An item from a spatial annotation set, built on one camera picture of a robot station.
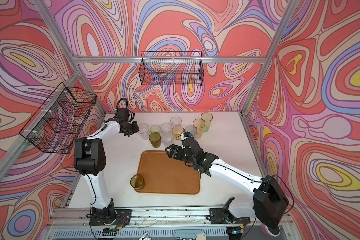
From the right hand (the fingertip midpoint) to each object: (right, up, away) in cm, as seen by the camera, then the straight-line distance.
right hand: (172, 154), depth 79 cm
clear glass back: (+1, +19, +31) cm, 36 cm away
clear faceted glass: (-22, +12, +26) cm, 36 cm away
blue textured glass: (+12, +13, +17) cm, 24 cm away
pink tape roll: (+43, -33, -13) cm, 56 cm away
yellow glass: (+2, +12, +25) cm, 28 cm away
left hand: (-23, +14, +21) cm, 35 cm away
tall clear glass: (-5, +10, +19) cm, 22 cm away
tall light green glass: (+23, +21, +20) cm, 37 cm away
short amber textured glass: (-20, -16, +5) cm, 26 cm away
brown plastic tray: (-6, -14, +10) cm, 19 cm away
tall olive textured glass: (-12, +7, +15) cm, 20 cm away
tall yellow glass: (+17, +17, +21) cm, 32 cm away
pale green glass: (-13, +14, +23) cm, 30 cm away
